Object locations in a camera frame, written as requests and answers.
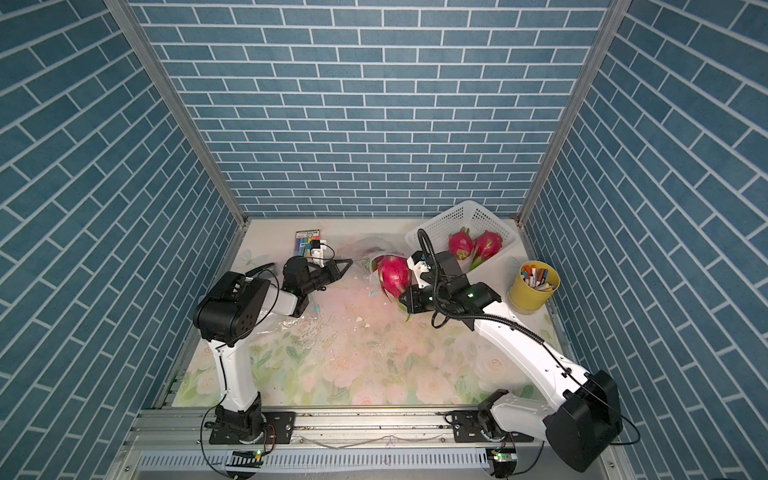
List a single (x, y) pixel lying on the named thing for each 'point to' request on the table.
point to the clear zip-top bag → (296, 329)
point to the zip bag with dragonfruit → (357, 252)
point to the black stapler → (267, 270)
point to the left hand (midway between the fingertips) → (357, 264)
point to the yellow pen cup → (534, 283)
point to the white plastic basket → (469, 215)
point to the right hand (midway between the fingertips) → (404, 298)
